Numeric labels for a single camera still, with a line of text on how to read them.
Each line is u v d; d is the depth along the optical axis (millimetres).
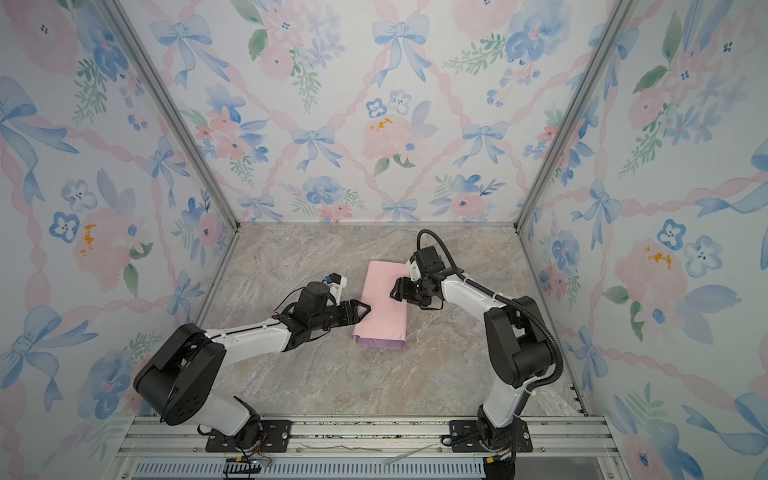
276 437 738
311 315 692
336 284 815
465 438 716
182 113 893
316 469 703
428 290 715
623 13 683
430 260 751
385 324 878
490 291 547
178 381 438
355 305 799
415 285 816
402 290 830
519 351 475
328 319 757
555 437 764
